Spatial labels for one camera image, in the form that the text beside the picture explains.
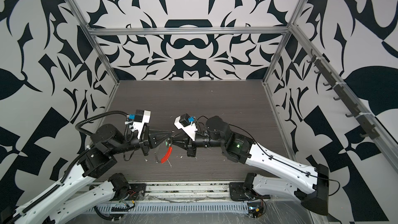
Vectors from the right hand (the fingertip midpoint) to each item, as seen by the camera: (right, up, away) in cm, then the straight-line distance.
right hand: (170, 142), depth 56 cm
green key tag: (-2, -1, +2) cm, 3 cm away
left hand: (+1, +4, -2) cm, 5 cm away
